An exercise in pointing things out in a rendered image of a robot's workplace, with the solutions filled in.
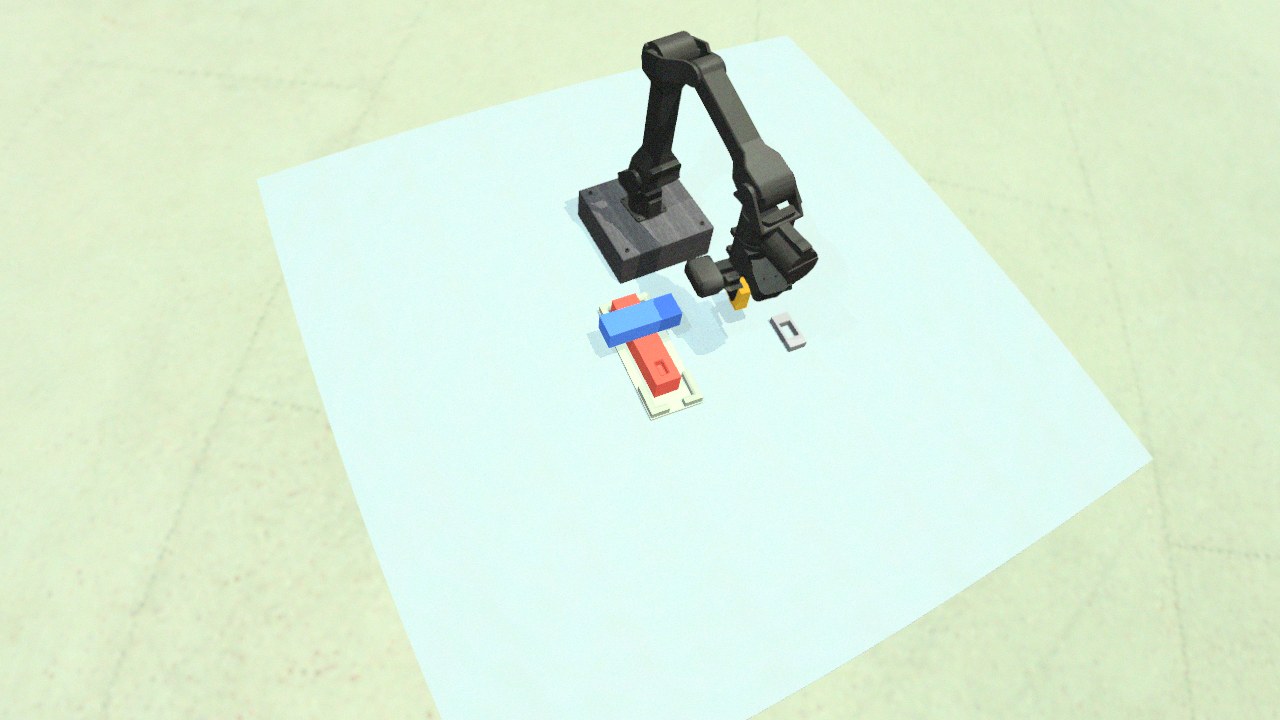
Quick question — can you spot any yellow rectangular block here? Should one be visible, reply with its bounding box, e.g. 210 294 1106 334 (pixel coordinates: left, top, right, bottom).
730 277 750 310

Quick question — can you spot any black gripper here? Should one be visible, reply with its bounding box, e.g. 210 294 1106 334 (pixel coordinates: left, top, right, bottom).
684 227 765 301

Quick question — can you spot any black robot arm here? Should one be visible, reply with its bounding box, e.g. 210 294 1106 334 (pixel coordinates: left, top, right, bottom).
617 31 819 301

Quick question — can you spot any white rectangular frame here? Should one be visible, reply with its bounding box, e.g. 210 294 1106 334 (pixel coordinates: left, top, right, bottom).
771 313 806 352

